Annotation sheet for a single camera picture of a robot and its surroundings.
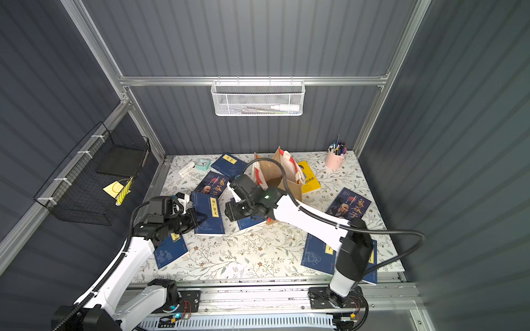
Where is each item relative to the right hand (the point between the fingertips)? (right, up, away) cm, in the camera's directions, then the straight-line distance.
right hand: (232, 210), depth 74 cm
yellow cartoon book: (+36, +9, +33) cm, 49 cm away
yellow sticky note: (-43, +8, -1) cm, 44 cm away
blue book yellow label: (-12, 0, +10) cm, 16 cm away
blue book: (-9, +18, +42) cm, 47 cm away
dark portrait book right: (+52, -2, +24) cm, 57 cm away
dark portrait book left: (-16, +8, +31) cm, 36 cm away
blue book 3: (+33, -20, +9) cm, 40 cm away
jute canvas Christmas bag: (+13, +13, +20) cm, 27 cm away
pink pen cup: (+49, +23, +32) cm, 63 cm away
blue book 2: (+5, -8, +19) cm, 21 cm away
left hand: (-10, -4, +5) cm, 12 cm away
